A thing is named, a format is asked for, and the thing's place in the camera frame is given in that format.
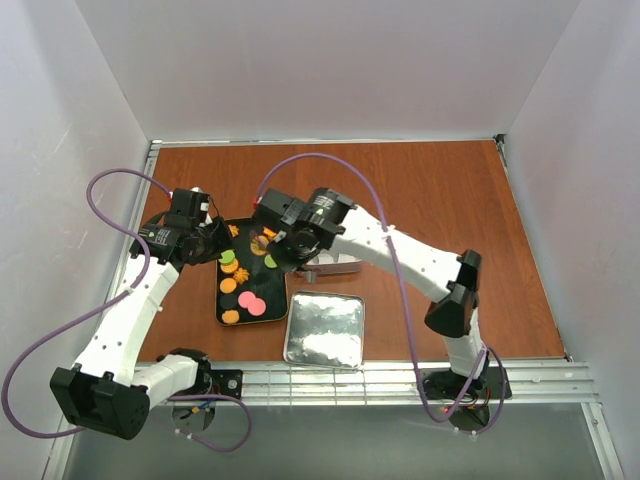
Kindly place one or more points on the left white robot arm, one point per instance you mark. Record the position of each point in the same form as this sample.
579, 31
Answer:
103, 391

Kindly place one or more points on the orange flower cookie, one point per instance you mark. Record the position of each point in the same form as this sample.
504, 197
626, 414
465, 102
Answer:
241, 275

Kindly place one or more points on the silver cookie tin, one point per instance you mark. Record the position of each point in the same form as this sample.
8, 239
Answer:
327, 264

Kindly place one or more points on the black cookie tray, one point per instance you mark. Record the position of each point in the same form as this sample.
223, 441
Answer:
268, 284

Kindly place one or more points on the pink sandwich cookie lower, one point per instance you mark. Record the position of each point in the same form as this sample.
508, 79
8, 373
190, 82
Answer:
257, 307

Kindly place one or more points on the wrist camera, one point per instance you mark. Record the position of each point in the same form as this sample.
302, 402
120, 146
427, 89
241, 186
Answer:
276, 209
190, 203

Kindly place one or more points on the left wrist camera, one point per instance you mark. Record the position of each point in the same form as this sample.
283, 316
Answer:
190, 203

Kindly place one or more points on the green topped sandwich cookie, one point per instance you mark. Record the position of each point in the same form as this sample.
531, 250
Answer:
228, 263

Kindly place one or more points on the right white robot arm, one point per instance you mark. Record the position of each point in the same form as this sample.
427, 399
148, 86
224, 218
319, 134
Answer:
331, 222

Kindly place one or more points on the pink sandwich cookie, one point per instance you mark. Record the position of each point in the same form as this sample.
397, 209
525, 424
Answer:
245, 299
257, 307

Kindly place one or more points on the orange scalloped cookie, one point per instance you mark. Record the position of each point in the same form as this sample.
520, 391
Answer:
230, 317

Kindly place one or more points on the pink sandwich cookie upper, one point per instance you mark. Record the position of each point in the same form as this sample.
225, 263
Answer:
245, 299

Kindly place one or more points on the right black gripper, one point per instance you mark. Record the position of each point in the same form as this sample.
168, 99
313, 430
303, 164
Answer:
279, 256

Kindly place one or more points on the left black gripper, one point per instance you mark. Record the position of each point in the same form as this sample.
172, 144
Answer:
215, 240

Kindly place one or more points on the orange dotted round cookie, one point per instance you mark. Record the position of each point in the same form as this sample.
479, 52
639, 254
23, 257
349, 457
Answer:
259, 245

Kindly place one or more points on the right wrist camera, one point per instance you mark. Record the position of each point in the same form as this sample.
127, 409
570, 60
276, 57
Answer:
276, 209

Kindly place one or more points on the black sandwich cookie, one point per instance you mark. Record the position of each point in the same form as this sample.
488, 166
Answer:
228, 301

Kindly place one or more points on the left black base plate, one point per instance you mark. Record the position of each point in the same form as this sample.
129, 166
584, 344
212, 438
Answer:
227, 382

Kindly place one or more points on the plain orange round cookie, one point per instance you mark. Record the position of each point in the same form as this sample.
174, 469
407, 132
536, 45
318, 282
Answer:
228, 285

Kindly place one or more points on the silver metal tongs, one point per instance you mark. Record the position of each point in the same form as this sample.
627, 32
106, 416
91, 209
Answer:
309, 276

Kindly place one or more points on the silver tin lid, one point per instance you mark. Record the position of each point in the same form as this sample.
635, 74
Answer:
325, 330

